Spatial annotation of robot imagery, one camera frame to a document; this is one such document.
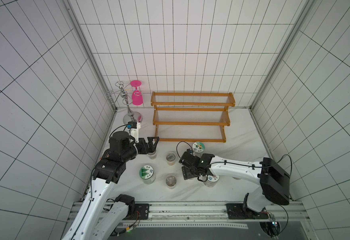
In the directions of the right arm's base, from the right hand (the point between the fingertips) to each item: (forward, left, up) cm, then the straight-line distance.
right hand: (185, 174), depth 82 cm
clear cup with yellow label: (+9, +9, +3) cm, 13 cm away
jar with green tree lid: (-3, +20, +5) cm, 21 cm away
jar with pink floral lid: (-4, -14, +4) cm, 14 cm away
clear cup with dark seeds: (+10, +20, +2) cm, 23 cm away
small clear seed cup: (-5, +8, +2) cm, 9 cm away
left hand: (+7, +18, +22) cm, 29 cm away
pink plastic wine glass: (+47, +36, +17) cm, 62 cm away
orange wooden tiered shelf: (+39, -3, +13) cm, 41 cm away
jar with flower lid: (+15, -7, +5) cm, 17 cm away
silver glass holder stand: (+40, +43, +2) cm, 59 cm away
